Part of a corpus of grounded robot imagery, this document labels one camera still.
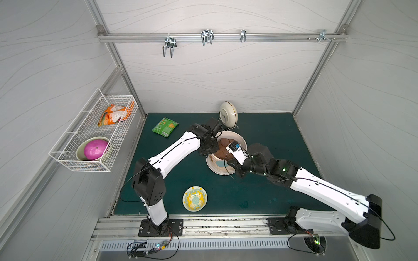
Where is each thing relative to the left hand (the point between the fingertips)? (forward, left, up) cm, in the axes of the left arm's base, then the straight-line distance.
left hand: (215, 151), depth 82 cm
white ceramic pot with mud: (-7, -1, 0) cm, 7 cm away
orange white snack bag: (+6, +45, +20) cm, 50 cm away
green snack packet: (+27, +34, -13) cm, 46 cm away
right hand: (-9, -6, +6) cm, 12 cm away
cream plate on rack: (+27, -8, 0) cm, 28 cm away
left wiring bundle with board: (-40, +21, -15) cm, 48 cm away
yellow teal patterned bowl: (-19, +10, -15) cm, 26 cm away
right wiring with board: (-39, -47, -17) cm, 63 cm away
